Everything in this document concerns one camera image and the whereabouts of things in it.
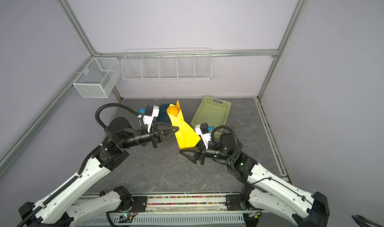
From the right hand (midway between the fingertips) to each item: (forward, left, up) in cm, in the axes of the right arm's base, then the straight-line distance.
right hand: (181, 149), depth 58 cm
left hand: (+4, +1, +6) cm, 8 cm away
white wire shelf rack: (+59, +14, +1) cm, 61 cm away
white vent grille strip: (-20, +5, -33) cm, 39 cm away
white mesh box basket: (+54, +62, -6) cm, 82 cm away
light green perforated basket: (+46, -17, -32) cm, 59 cm away
